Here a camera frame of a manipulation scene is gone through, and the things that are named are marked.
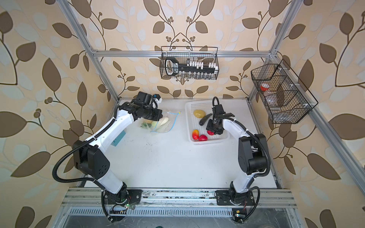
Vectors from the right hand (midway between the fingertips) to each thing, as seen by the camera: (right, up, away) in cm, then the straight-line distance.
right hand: (210, 130), depth 93 cm
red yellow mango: (-10, -3, +1) cm, 11 cm away
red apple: (-6, -5, -1) cm, 7 cm away
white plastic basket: (-12, +4, +12) cm, 17 cm away
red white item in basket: (+29, +26, -13) cm, 41 cm away
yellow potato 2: (-7, +11, +12) cm, 18 cm away
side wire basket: (+42, +21, -11) cm, 48 cm away
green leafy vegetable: (-43, +3, 0) cm, 43 cm away
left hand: (-30, +11, -10) cm, 34 cm away
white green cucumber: (-37, +4, +8) cm, 38 cm away
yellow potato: (-44, +5, +9) cm, 46 cm away
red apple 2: (-1, -1, -4) cm, 4 cm away
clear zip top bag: (-32, +3, +6) cm, 32 cm away
